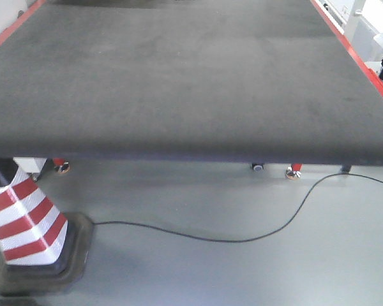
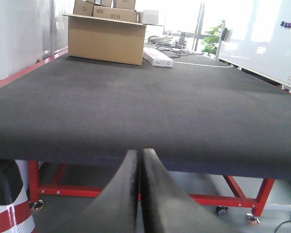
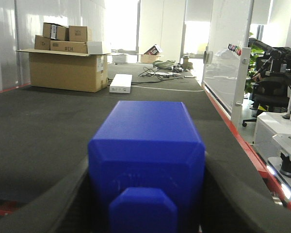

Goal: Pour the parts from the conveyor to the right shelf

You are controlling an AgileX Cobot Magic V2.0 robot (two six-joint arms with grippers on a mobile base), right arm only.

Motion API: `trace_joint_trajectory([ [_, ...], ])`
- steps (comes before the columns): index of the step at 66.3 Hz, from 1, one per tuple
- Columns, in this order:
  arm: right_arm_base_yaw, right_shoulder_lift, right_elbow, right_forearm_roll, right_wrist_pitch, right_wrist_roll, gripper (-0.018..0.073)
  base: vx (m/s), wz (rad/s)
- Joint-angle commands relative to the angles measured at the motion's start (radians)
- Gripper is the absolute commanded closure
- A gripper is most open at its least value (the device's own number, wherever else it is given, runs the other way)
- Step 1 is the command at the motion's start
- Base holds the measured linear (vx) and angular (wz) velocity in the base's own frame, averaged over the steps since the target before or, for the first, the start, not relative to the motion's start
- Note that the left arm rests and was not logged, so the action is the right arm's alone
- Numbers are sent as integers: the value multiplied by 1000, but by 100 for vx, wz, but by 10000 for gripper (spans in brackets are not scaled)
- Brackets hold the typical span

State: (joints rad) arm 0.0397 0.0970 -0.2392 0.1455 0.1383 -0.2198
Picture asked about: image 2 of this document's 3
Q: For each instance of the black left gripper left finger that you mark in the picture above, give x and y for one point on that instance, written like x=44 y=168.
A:
x=116 y=211

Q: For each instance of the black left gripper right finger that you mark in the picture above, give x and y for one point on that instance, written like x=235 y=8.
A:
x=169 y=213

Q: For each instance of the conveyor with dark grey belt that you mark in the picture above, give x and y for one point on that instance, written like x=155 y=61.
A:
x=135 y=97

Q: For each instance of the long flat white box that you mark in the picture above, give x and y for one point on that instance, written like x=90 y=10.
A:
x=157 y=58

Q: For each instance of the large open cardboard box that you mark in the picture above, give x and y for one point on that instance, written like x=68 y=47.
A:
x=104 y=41

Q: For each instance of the olive green bag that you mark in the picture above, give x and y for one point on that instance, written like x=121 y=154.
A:
x=160 y=39

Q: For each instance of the green leafy plant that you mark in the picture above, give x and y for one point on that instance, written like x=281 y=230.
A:
x=212 y=41

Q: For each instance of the black whiteboard eraser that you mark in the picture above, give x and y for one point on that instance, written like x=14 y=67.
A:
x=226 y=34

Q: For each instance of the long printed cardboard box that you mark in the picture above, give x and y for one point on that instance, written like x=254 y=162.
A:
x=115 y=14

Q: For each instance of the white cardboard box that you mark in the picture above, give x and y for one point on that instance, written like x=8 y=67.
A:
x=149 y=17

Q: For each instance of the cardboard box with recycling mark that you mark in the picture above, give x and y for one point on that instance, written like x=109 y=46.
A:
x=83 y=8

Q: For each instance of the small plain cardboard box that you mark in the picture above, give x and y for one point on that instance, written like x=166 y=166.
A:
x=124 y=4

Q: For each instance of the red white striped post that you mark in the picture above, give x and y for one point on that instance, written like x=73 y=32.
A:
x=4 y=218

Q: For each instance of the whiteboard with white frame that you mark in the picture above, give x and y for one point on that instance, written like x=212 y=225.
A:
x=257 y=48

